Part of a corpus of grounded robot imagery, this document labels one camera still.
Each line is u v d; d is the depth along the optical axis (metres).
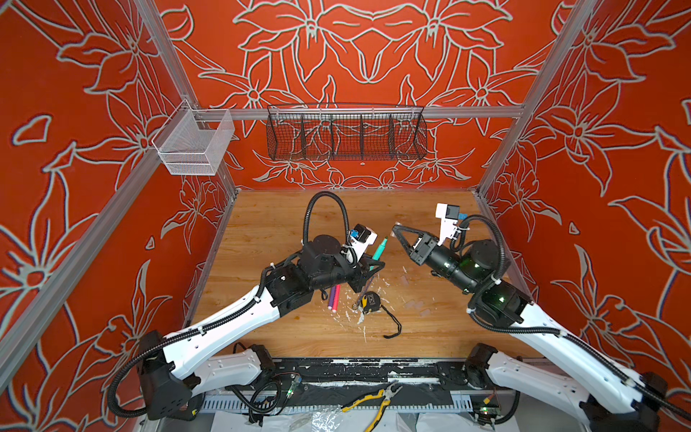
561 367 0.44
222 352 0.45
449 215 0.54
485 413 0.68
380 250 0.62
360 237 0.55
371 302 0.84
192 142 0.94
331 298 0.87
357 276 0.58
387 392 0.70
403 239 0.59
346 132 0.98
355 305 0.86
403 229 0.59
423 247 0.53
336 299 0.87
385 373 0.74
